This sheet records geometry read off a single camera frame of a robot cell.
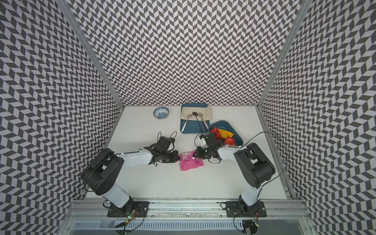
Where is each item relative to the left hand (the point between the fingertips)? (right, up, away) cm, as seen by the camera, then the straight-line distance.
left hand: (179, 159), depth 90 cm
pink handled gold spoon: (+14, +29, +24) cm, 40 cm away
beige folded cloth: (+18, +32, +24) cm, 43 cm away
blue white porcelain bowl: (-17, +30, +23) cm, 42 cm away
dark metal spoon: (+10, +30, +24) cm, 40 cm away
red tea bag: (+25, +16, +8) cm, 30 cm away
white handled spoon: (+5, +28, +21) cm, 35 cm away
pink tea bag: (+4, +2, 0) cm, 5 cm away
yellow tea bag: (+30, +15, +7) cm, 34 cm away
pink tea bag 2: (+8, -1, -4) cm, 9 cm away
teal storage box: (+31, +21, +12) cm, 39 cm away
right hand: (+9, +1, 0) cm, 9 cm away
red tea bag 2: (+32, +11, +3) cm, 34 cm away
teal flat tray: (+5, +20, +17) cm, 27 cm away
